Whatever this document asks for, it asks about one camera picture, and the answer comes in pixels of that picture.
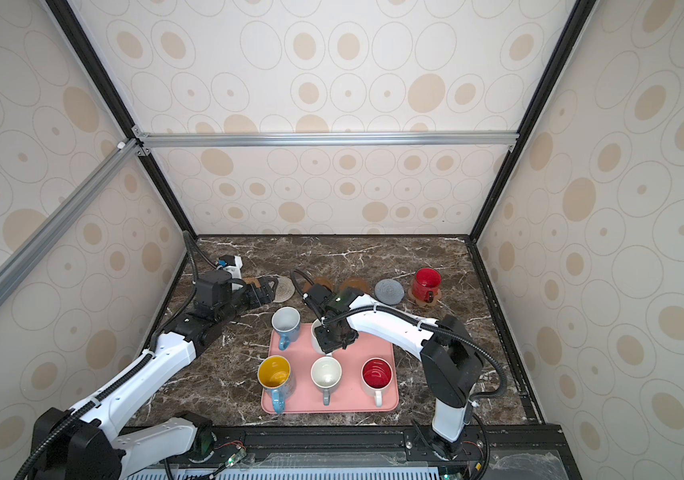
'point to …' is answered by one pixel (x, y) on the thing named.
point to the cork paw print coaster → (423, 303)
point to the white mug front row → (326, 373)
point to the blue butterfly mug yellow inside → (274, 374)
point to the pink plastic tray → (350, 396)
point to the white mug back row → (314, 339)
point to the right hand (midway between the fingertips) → (331, 344)
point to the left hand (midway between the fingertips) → (273, 279)
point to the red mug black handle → (426, 283)
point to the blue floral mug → (286, 321)
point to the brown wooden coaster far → (356, 283)
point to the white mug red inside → (376, 374)
